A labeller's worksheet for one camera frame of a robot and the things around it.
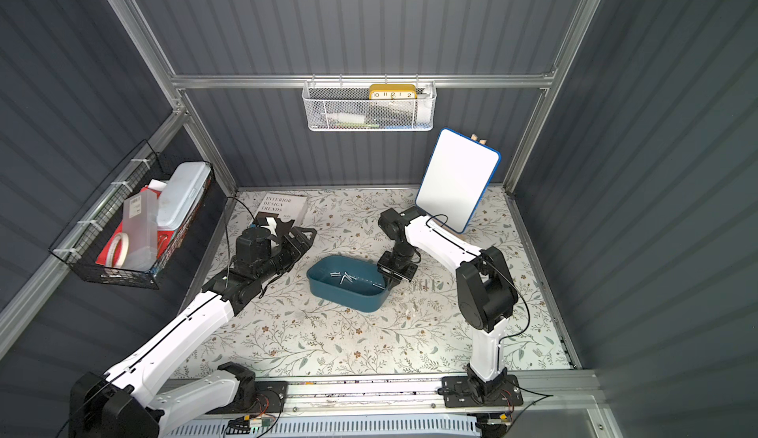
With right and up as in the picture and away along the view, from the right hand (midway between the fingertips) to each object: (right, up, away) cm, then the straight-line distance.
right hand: (388, 282), depth 83 cm
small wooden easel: (+27, +41, +1) cm, 49 cm away
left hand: (-21, +13, -6) cm, 25 cm away
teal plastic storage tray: (-13, -2, +7) cm, 15 cm away
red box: (-54, +15, -14) cm, 58 cm away
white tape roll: (-63, +11, -17) cm, 66 cm away
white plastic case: (-53, +25, -10) cm, 59 cm away
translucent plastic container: (-59, +17, -14) cm, 63 cm away
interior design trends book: (-37, +22, +26) cm, 51 cm away
